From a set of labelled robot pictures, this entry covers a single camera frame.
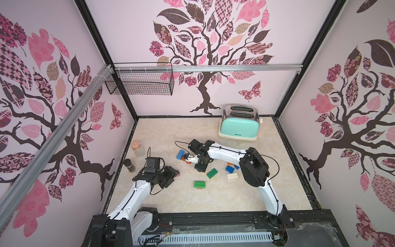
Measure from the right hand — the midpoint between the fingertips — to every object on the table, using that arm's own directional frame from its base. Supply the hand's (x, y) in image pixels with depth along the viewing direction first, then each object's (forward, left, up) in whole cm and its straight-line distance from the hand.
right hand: (200, 165), depth 93 cm
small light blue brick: (+7, +13, +2) cm, 15 cm away
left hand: (-10, +12, +5) cm, 16 cm away
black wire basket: (+43, +36, +35) cm, 66 cm away
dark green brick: (-6, -7, 0) cm, 9 cm away
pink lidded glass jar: (+8, +39, +5) cm, 40 cm away
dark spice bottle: (-2, +41, +9) cm, 42 cm away
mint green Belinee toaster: (+23, -26, +14) cm, 38 cm away
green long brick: (-13, +1, +2) cm, 13 cm away
